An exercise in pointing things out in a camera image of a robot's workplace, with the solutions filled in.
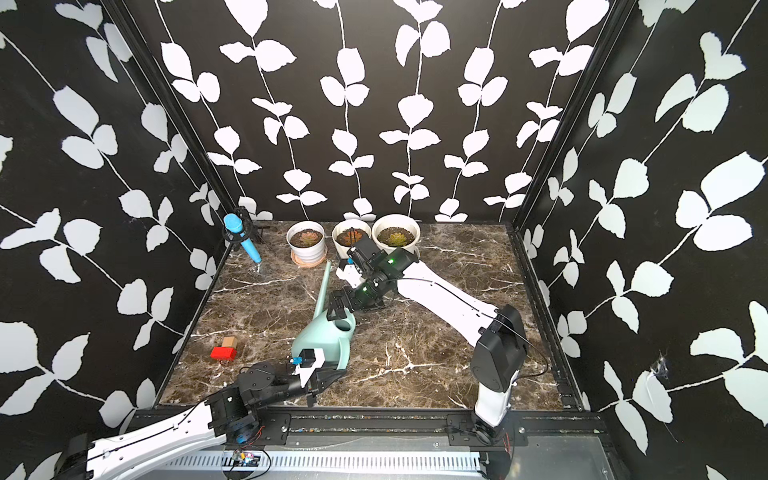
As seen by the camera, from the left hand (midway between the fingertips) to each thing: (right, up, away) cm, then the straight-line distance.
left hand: (345, 367), depth 71 cm
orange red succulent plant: (-4, +33, +33) cm, 47 cm away
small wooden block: (-36, +1, +15) cm, 39 cm away
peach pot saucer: (-18, +23, +35) cm, 46 cm away
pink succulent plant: (-19, +33, +33) cm, 50 cm away
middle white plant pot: (-6, +37, +33) cm, 50 cm away
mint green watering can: (-4, +7, +2) cm, 8 cm away
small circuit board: (-24, -22, -1) cm, 32 cm away
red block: (-38, -1, +13) cm, 40 cm away
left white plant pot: (-20, +28, +31) cm, 46 cm away
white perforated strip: (-4, -22, -1) cm, 22 cm away
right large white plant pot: (+13, +35, +35) cm, 51 cm away
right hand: (-2, +13, +2) cm, 14 cm away
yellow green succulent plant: (+13, +32, +30) cm, 46 cm away
